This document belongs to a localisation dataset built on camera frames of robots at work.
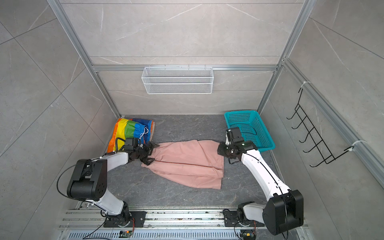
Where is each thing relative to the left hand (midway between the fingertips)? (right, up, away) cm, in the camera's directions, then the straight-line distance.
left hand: (157, 147), depth 94 cm
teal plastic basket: (+67, +12, +17) cm, 70 cm away
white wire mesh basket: (+12, +46, +7) cm, 48 cm away
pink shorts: (+23, -10, -1) cm, 25 cm away
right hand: (+38, +1, -11) cm, 40 cm away
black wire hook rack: (+78, +2, -34) cm, 85 cm away
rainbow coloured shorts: (-12, +12, +5) cm, 18 cm away
